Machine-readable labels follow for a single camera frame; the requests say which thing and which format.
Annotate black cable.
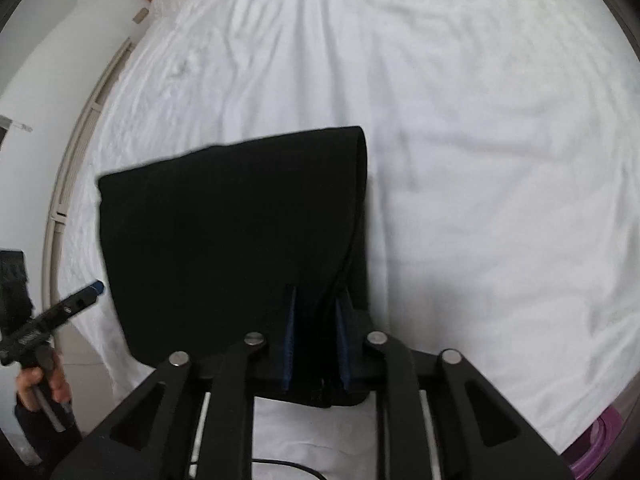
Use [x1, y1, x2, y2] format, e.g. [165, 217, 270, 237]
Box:
[250, 457, 328, 480]

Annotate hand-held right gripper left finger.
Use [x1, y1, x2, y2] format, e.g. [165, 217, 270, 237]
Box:
[50, 285, 302, 480]

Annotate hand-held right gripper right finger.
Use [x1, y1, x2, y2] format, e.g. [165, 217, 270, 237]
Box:
[334, 294, 572, 480]

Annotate person's left forearm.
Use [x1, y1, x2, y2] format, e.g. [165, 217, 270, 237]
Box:
[12, 395, 85, 466]

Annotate person's left hand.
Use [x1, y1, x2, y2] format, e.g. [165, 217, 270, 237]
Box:
[14, 352, 72, 412]

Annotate black pants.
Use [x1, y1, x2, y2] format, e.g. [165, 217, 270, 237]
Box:
[96, 126, 372, 409]

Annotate purple plastic basin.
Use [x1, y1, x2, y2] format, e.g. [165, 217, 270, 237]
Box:
[565, 406, 626, 473]

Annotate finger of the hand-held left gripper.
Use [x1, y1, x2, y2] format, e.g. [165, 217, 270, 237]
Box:
[31, 281, 105, 328]

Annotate white bed blanket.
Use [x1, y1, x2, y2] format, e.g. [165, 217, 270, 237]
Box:
[59, 0, 632, 480]

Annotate white louvered cabinet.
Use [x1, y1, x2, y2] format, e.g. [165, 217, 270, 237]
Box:
[41, 37, 136, 311]

